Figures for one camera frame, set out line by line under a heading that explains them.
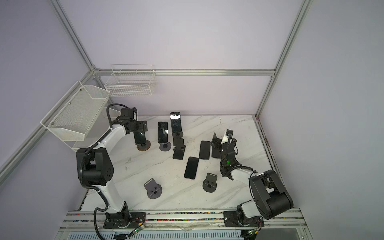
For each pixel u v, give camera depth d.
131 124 0.76
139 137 0.95
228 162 0.70
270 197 0.44
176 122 1.02
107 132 0.59
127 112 0.74
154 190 0.78
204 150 1.01
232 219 0.73
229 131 0.73
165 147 1.02
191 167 0.94
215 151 0.98
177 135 1.07
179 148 0.96
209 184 0.80
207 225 0.73
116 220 0.67
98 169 0.50
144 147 1.01
